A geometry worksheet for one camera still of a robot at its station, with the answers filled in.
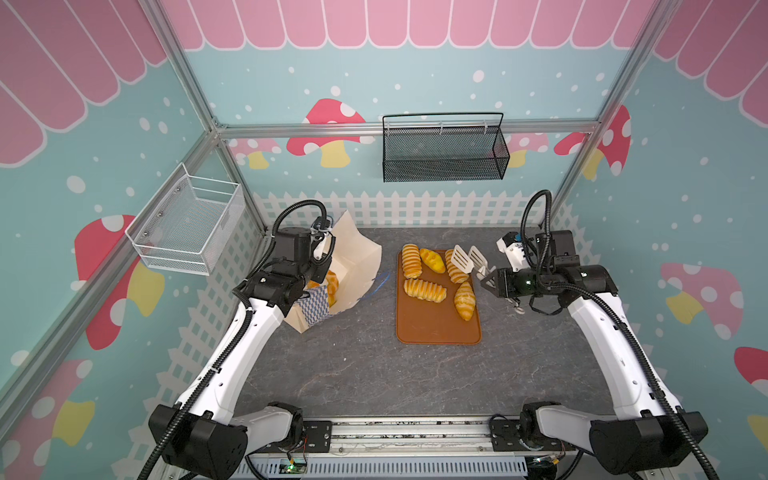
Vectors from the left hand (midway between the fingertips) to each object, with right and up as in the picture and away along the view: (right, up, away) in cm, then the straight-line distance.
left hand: (314, 257), depth 77 cm
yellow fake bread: (+29, -10, +20) cm, 37 cm away
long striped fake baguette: (+43, -14, +17) cm, 49 cm away
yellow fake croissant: (+35, -1, +29) cm, 45 cm away
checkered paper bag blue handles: (+8, -2, +23) cm, 24 cm away
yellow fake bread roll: (+42, -6, +24) cm, 49 cm away
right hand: (+45, -6, -3) cm, 45 cm away
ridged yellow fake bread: (+27, -2, +28) cm, 39 cm away
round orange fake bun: (0, -10, +23) cm, 25 cm away
